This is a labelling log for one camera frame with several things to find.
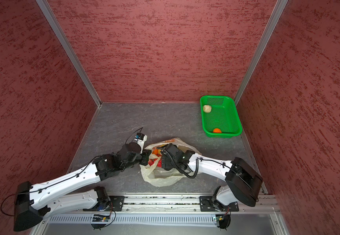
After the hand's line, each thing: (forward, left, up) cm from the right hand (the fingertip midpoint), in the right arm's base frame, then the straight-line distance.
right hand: (168, 165), depth 84 cm
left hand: (+1, +9, +12) cm, 15 cm away
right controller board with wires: (-27, -27, -5) cm, 38 cm away
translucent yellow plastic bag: (-9, +3, +9) cm, 13 cm away
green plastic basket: (+40, -41, -5) cm, 58 cm away
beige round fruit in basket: (+43, -31, +2) cm, 53 cm away
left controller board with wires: (-24, +33, -4) cm, 41 cm away
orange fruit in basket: (+24, -34, -1) cm, 42 cm away
